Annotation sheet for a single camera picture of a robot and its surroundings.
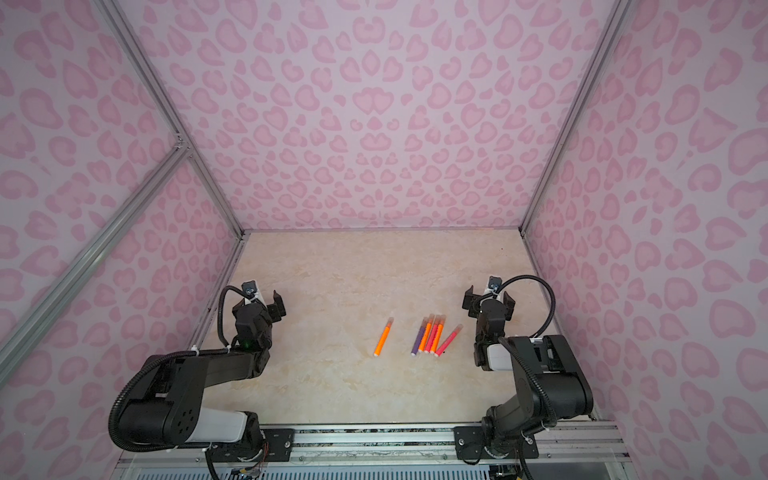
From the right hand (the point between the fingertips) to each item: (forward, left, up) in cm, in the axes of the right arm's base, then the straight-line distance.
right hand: (490, 287), depth 91 cm
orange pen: (-12, +33, -10) cm, 36 cm away
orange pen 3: (-11, +15, -10) cm, 21 cm away
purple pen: (-12, +22, -10) cm, 27 cm away
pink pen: (-11, +18, -10) cm, 23 cm away
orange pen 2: (-12, +20, -9) cm, 25 cm away
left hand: (-4, +69, +2) cm, 69 cm away
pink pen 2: (-13, +13, -10) cm, 21 cm away
